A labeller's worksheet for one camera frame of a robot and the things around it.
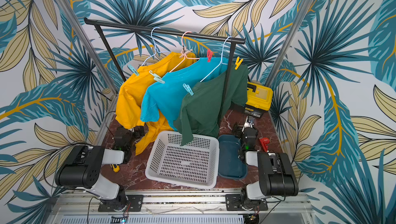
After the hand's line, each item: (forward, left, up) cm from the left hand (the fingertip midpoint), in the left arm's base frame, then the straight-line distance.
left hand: (134, 124), depth 93 cm
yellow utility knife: (-24, +5, -7) cm, 26 cm away
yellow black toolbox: (+14, -75, +9) cm, 77 cm away
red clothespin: (+38, -45, +24) cm, 63 cm away
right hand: (+1, -67, +2) cm, 67 cm away
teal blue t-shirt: (-1, -23, +25) cm, 34 cm away
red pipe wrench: (-7, -79, -6) cm, 79 cm away
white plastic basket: (-20, -37, -7) cm, 43 cm away
